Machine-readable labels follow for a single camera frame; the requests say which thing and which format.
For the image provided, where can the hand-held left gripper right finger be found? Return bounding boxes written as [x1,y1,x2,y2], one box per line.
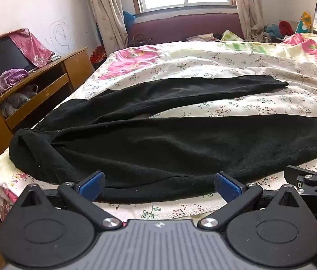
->
[197,171,309,230]

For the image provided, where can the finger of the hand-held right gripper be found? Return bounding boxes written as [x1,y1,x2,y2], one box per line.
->
[284,165,317,195]

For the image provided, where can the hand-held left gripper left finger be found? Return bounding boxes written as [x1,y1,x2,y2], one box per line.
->
[16,171,124,230]

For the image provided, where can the black pants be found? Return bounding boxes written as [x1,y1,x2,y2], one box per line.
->
[9,74,317,203]

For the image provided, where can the grey clothes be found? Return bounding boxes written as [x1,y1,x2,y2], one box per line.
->
[0,84,40,117]

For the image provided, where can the wooden tv cabinet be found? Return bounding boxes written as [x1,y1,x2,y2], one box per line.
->
[0,46,94,167]

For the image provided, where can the floral bed quilt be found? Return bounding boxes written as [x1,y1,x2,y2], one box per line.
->
[0,32,317,232]

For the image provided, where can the red patterned bag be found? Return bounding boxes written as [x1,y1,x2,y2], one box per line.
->
[89,46,108,66]

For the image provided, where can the purple dotted cloth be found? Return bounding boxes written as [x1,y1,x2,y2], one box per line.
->
[0,68,29,102]

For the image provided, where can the blue garment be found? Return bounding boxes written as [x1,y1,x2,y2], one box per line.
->
[265,24,283,39]

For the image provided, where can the red garment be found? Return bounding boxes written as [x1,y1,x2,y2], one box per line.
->
[278,20,295,36]

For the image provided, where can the dark handbag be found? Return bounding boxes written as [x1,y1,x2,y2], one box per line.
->
[129,32,154,47]

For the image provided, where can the pink floral cloth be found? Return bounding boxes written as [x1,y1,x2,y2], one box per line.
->
[0,28,54,68]

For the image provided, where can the maroon upholstered bench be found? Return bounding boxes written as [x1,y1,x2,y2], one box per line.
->
[127,13,245,47]

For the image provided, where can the blue plastic bag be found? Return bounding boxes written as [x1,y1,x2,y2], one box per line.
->
[122,11,135,36]

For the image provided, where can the beige curtain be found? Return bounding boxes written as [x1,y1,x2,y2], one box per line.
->
[230,0,266,40]
[82,0,128,54]

